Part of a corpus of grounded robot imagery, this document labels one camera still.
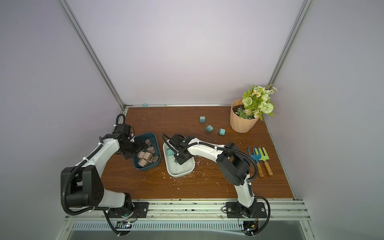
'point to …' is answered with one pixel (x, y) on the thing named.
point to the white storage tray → (175, 169)
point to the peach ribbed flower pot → (240, 125)
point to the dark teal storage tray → (152, 137)
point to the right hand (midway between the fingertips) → (181, 157)
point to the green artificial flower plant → (256, 103)
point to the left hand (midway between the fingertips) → (144, 147)
